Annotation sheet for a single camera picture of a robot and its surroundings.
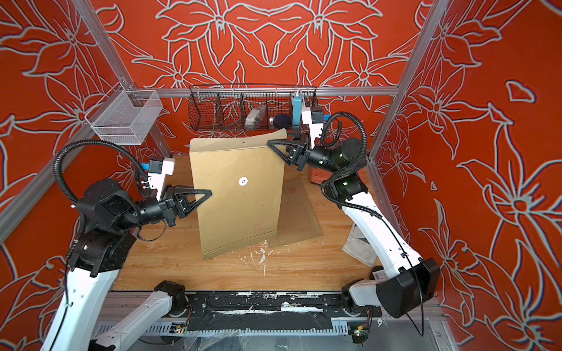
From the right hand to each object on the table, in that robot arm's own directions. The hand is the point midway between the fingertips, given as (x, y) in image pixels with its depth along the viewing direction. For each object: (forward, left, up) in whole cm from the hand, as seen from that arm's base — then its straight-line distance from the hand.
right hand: (266, 145), depth 51 cm
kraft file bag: (+8, -10, -51) cm, 52 cm away
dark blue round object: (+43, -3, -23) cm, 49 cm away
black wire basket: (+51, +12, -21) cm, 57 cm away
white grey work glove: (-3, -35, -52) cm, 63 cm away
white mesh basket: (+38, +65, -18) cm, 78 cm away
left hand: (-10, +13, -7) cm, 18 cm away
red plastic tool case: (+28, -21, -45) cm, 57 cm away
